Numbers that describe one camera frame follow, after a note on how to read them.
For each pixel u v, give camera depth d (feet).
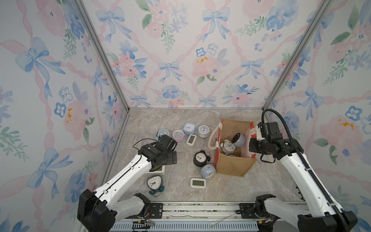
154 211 2.42
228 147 3.06
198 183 2.62
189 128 3.40
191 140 3.20
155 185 2.57
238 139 2.85
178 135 3.31
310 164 1.50
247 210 2.38
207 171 2.61
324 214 1.23
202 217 2.40
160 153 1.78
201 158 2.95
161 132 3.30
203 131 3.33
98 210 1.23
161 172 2.75
